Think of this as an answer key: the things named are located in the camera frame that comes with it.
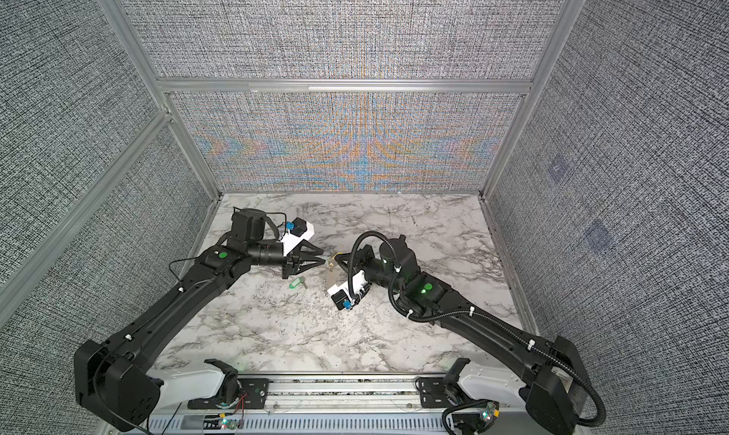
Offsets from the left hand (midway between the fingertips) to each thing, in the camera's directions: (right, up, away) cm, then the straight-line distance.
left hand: (321, 255), depth 72 cm
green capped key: (-12, -12, +22) cm, 28 cm away
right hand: (+5, +3, -2) cm, 6 cm away
